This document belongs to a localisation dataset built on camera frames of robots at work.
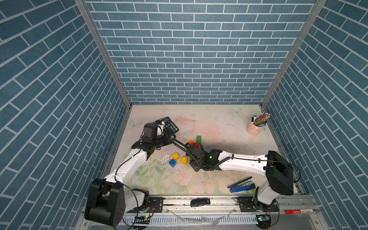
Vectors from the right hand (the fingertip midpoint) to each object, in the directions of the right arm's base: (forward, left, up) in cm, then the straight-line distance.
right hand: (193, 161), depth 83 cm
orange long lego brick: (+11, +2, +2) cm, 12 cm away
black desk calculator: (+27, +20, -4) cm, 34 cm away
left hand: (+10, +11, +9) cm, 17 cm away
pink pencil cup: (+25, -39, 0) cm, 46 cm away
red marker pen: (-20, -49, -6) cm, 54 cm away
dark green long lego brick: (+18, -3, -6) cm, 19 cm away
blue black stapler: (-10, -29, -4) cm, 31 cm away
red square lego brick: (+8, -1, +5) cm, 9 cm away
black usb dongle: (-20, -4, -3) cm, 21 cm away
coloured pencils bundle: (+29, -43, +6) cm, 52 cm away
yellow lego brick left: (+3, +11, -3) cm, 12 cm away
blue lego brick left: (-1, +13, -3) cm, 13 cm away
